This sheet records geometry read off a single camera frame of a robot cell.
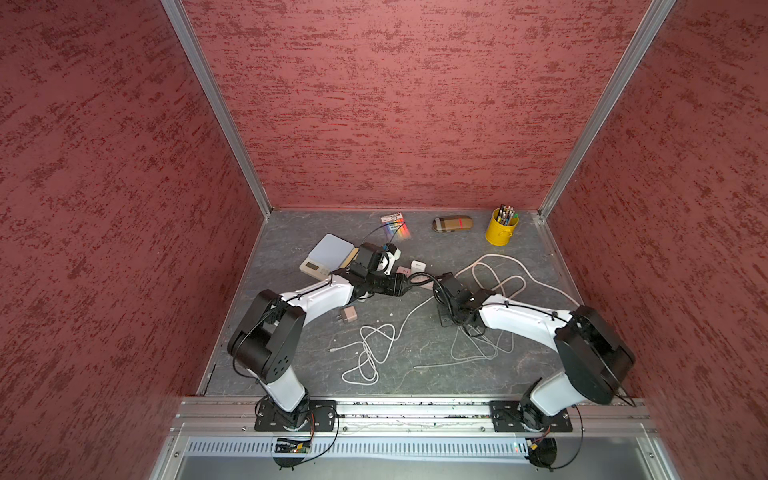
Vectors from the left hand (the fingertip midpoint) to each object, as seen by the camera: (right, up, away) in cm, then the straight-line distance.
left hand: (403, 288), depth 89 cm
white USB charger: (+5, +6, +6) cm, 10 cm away
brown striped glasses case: (+20, +21, +26) cm, 39 cm away
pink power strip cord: (+26, +6, +15) cm, 31 cm away
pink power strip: (+4, +5, -11) cm, 13 cm away
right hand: (+14, -9, +2) cm, 17 cm away
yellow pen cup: (+35, +20, +13) cm, 42 cm away
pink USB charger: (-17, -8, +1) cm, 18 cm away
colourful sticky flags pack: (-3, +21, +26) cm, 33 cm away
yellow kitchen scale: (-14, +11, -14) cm, 23 cm away
